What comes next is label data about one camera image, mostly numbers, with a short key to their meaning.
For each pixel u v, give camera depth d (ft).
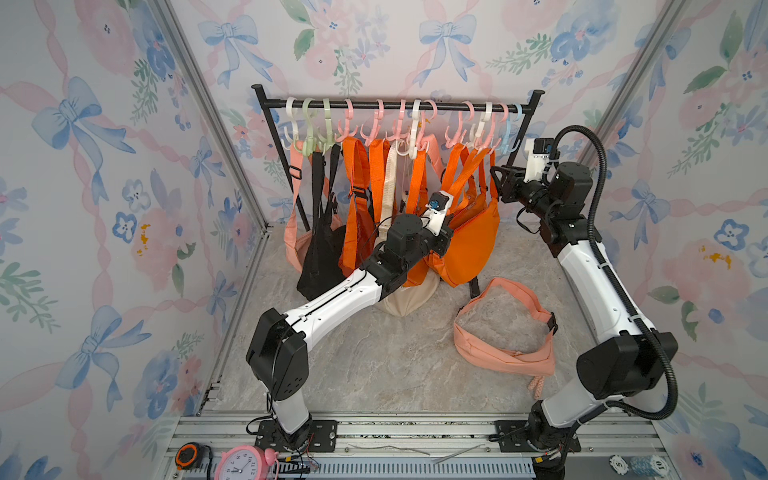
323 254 2.94
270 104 2.23
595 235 1.70
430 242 2.11
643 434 2.51
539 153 1.99
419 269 3.12
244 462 2.25
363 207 3.05
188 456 2.26
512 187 2.10
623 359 1.42
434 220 2.07
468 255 2.91
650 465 2.16
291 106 2.18
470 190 3.14
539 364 2.49
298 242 2.88
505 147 2.28
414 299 3.20
